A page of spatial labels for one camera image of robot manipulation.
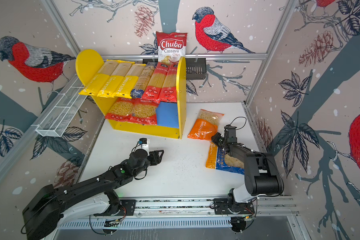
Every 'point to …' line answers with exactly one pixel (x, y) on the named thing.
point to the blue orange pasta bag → (217, 159)
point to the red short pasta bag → (144, 113)
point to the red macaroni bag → (122, 110)
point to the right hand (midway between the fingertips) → (210, 138)
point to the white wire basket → (58, 119)
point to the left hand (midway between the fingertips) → (160, 152)
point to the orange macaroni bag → (205, 125)
